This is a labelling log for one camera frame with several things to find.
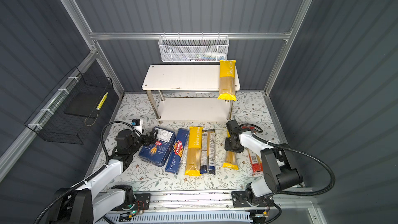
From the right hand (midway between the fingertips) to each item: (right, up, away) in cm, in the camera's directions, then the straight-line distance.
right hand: (232, 148), depth 91 cm
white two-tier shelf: (-29, +36, +29) cm, 55 cm away
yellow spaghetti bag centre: (-22, -1, -4) cm, 22 cm away
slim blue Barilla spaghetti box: (-32, -1, -4) cm, 32 cm away
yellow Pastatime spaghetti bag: (-2, -4, -7) cm, 8 cm away
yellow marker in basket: (-69, +26, -14) cm, 75 cm away
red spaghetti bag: (+12, -5, -8) cm, 15 cm away
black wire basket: (-82, +22, -20) cm, 87 cm away
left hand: (-47, +12, -4) cm, 49 cm away
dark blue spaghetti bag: (-14, -1, -4) cm, 15 cm away
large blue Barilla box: (-41, 0, -8) cm, 42 cm away
